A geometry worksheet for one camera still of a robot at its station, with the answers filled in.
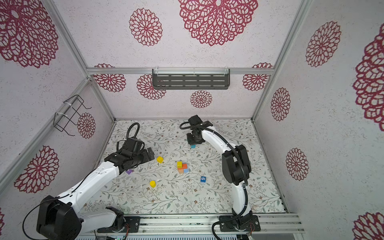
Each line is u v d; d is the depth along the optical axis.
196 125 0.71
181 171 0.92
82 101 0.85
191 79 0.95
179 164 0.93
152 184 0.85
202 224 0.76
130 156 0.62
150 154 0.75
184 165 0.92
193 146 1.00
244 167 0.54
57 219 0.39
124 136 1.10
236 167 0.53
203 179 0.88
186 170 0.92
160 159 0.95
